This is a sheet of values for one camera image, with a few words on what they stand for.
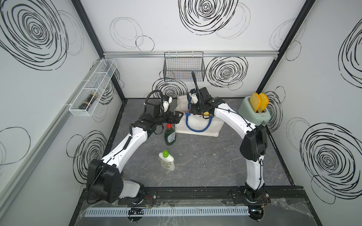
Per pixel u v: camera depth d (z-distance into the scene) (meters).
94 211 0.77
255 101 0.91
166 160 0.73
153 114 0.60
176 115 0.71
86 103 0.67
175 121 0.71
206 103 0.66
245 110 0.95
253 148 0.54
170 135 0.85
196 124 0.91
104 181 0.40
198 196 0.75
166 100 0.69
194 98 0.74
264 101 0.90
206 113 0.79
